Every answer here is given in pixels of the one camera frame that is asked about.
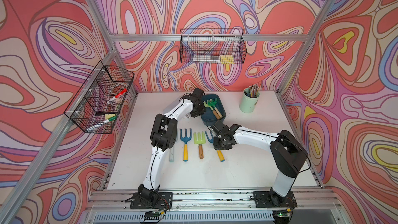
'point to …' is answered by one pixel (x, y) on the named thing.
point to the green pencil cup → (249, 100)
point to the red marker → (118, 95)
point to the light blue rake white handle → (171, 154)
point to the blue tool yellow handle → (211, 140)
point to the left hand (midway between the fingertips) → (204, 112)
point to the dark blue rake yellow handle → (185, 139)
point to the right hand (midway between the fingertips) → (218, 150)
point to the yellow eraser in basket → (227, 59)
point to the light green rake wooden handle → (217, 116)
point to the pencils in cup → (253, 90)
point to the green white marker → (111, 119)
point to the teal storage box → (209, 118)
